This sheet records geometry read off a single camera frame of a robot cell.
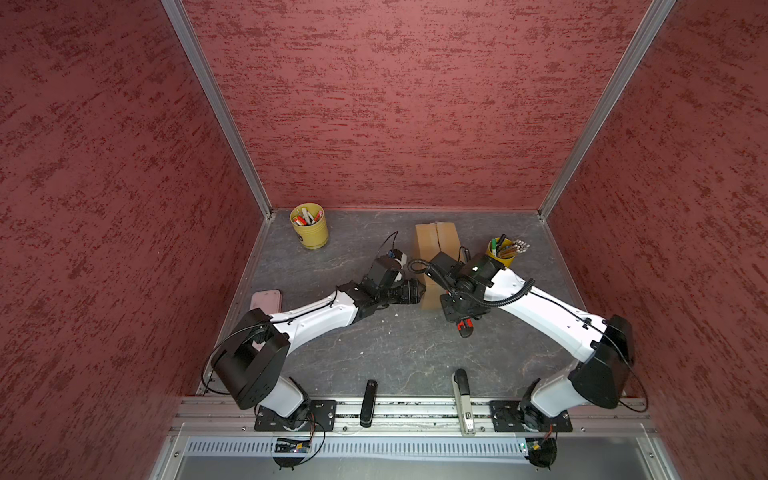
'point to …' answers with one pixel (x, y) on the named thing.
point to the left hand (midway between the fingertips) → (416, 294)
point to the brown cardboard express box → (432, 239)
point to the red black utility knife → (465, 327)
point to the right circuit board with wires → (542, 452)
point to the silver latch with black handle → (462, 390)
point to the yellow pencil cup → (493, 251)
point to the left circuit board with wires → (287, 445)
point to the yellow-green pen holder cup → (310, 225)
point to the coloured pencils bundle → (511, 251)
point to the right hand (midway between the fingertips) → (457, 320)
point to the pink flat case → (270, 301)
